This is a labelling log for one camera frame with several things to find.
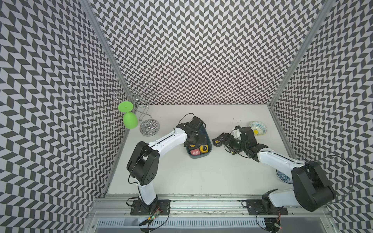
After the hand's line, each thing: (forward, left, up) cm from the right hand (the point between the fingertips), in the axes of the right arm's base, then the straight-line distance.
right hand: (220, 143), depth 86 cm
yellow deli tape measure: (0, +9, -6) cm, 11 cm away
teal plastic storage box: (+4, +7, -5) cm, 10 cm away
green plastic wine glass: (+8, +52, +14) cm, 54 cm away
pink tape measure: (-2, +15, -7) cm, 17 cm away
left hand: (+1, +13, -1) cm, 13 cm away
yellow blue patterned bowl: (+16, -30, -8) cm, 35 cm away
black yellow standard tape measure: (+4, +1, -6) cm, 8 cm away
